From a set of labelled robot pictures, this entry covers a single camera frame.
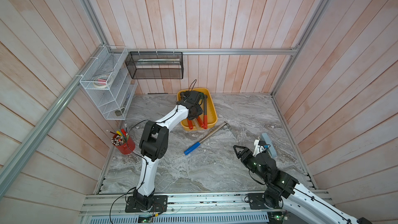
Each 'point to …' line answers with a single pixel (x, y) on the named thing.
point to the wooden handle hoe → (196, 122)
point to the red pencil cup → (122, 140)
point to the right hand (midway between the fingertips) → (234, 148)
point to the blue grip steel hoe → (198, 143)
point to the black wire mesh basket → (155, 65)
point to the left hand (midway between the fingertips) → (199, 113)
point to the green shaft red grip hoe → (190, 122)
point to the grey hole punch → (265, 137)
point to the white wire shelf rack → (113, 101)
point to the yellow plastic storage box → (209, 116)
